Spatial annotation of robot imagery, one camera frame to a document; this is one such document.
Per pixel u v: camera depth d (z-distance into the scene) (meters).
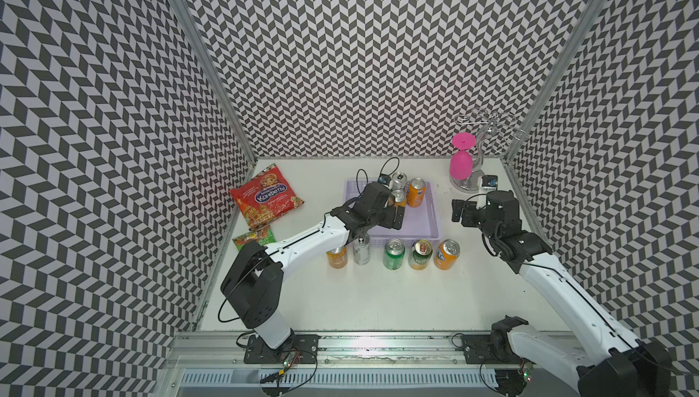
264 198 1.01
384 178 0.74
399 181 0.96
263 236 0.91
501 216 0.56
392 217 0.75
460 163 0.96
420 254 0.82
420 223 0.99
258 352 0.72
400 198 0.94
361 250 0.80
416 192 0.96
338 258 0.81
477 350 0.74
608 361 0.38
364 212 0.64
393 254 0.82
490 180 0.66
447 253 0.83
